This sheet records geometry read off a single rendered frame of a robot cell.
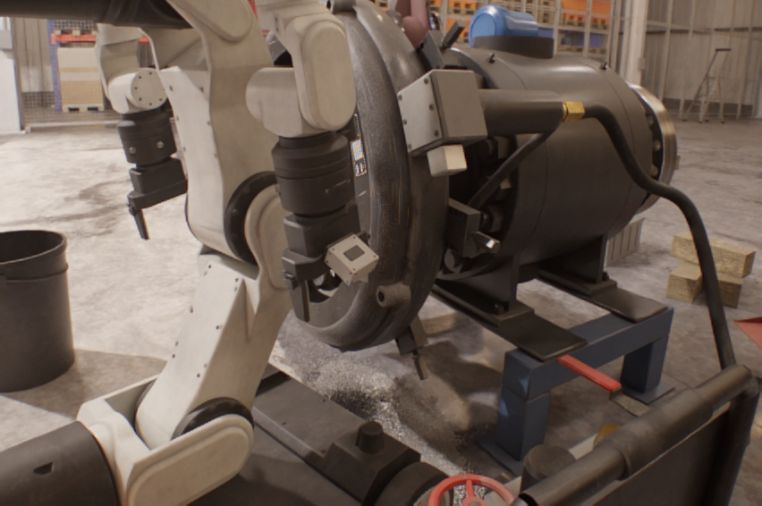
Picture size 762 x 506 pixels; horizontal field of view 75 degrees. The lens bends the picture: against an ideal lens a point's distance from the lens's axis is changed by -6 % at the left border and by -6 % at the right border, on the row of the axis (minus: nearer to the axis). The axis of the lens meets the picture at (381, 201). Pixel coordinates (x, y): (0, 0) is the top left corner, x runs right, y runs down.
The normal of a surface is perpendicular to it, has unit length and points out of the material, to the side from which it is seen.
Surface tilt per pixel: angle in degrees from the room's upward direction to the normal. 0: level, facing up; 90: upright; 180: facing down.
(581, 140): 72
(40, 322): 93
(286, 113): 101
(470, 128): 67
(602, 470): 45
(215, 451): 90
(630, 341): 90
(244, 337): 90
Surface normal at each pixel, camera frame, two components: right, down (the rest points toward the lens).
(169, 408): -0.46, -0.56
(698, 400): 0.25, -0.78
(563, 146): 0.51, -0.06
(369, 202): -0.85, 0.11
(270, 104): -0.66, 0.35
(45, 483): 0.52, -0.59
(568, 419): 0.02, -0.97
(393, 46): 0.38, -0.52
